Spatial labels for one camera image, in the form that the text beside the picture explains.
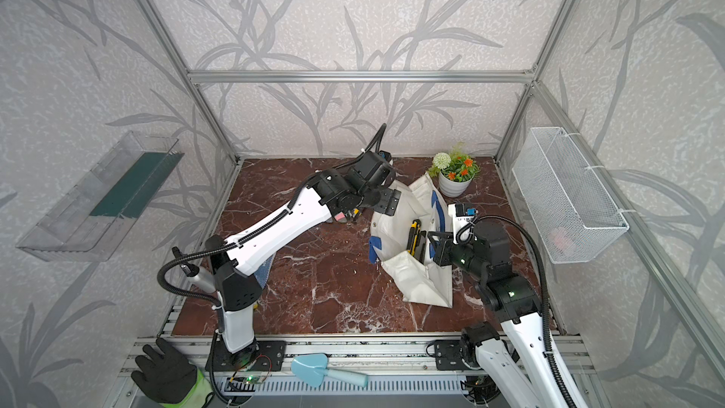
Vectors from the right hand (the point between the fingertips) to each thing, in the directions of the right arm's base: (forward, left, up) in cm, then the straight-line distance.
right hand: (428, 232), depth 71 cm
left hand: (+11, +11, +2) cm, 15 cm away
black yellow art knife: (+14, +1, -21) cm, 25 cm away
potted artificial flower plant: (+30, -14, -11) cm, 35 cm away
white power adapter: (-3, -6, +10) cm, 12 cm away
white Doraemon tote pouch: (-7, +3, -14) cm, 16 cm away
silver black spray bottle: (-6, +63, -15) cm, 65 cm away
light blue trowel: (-26, +30, -23) cm, 46 cm away
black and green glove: (-28, +66, -22) cm, 75 cm away
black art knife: (+8, -1, -22) cm, 24 cm away
